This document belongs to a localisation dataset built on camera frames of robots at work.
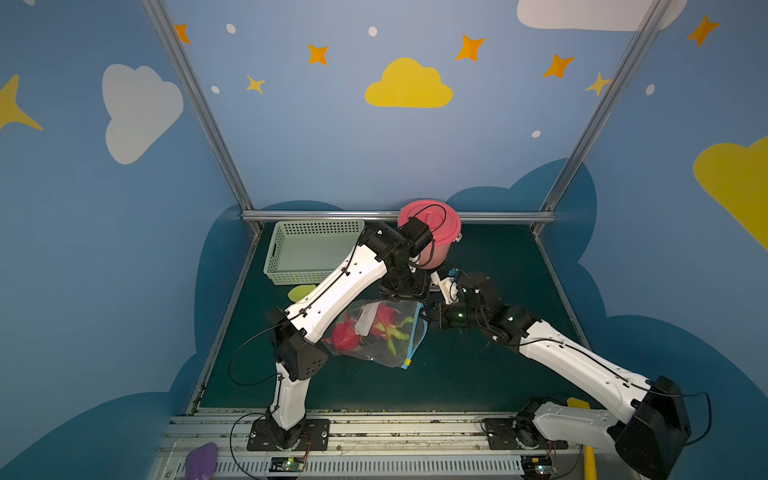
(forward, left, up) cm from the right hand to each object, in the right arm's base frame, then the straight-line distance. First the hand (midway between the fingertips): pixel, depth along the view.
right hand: (422, 309), depth 76 cm
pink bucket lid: (+34, -7, 0) cm, 35 cm away
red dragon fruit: (0, +9, -9) cm, 13 cm away
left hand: (0, 0, +5) cm, 5 cm away
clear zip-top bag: (-9, +12, -6) cm, 16 cm away
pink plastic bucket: (+31, -8, -17) cm, 36 cm away
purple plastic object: (-35, +52, -18) cm, 65 cm away
